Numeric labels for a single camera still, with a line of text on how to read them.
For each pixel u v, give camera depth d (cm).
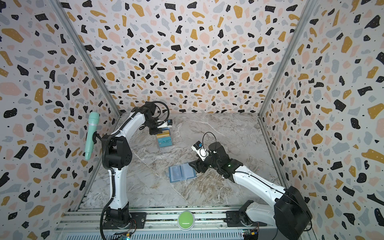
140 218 74
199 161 70
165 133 98
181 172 90
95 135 74
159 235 70
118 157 58
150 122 82
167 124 89
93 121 73
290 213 41
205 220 76
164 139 100
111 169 57
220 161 62
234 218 74
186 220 73
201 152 67
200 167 70
